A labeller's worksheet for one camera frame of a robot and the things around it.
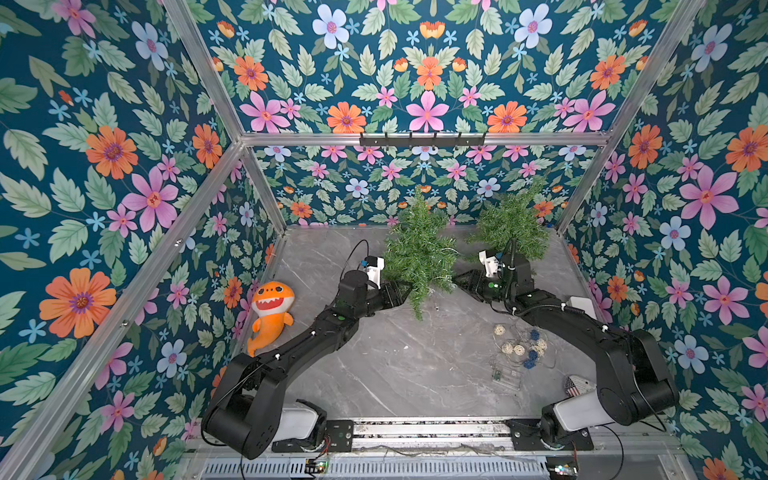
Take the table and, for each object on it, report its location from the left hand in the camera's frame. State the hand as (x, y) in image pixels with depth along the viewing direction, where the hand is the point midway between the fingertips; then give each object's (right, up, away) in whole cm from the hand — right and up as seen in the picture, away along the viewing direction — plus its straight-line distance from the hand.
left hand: (410, 286), depth 81 cm
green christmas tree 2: (+29, +18, +3) cm, 34 cm away
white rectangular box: (+55, -7, +12) cm, 57 cm away
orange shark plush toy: (-42, -6, +8) cm, 43 cm away
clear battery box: (+27, -25, +2) cm, 37 cm away
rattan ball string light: (+35, -18, +8) cm, 40 cm away
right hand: (+15, +2, +4) cm, 16 cm away
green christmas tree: (+3, +11, -4) cm, 12 cm away
